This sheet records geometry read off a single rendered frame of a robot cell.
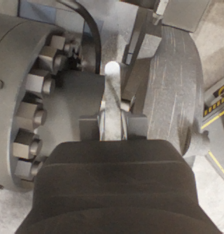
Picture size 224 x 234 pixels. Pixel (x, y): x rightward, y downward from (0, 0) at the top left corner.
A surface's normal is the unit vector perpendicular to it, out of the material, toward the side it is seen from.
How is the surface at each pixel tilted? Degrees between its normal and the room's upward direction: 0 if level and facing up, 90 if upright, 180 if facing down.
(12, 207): 0
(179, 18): 23
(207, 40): 0
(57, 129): 8
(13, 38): 52
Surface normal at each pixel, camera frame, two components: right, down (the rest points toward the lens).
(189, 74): 0.15, -0.30
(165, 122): 0.11, -0.08
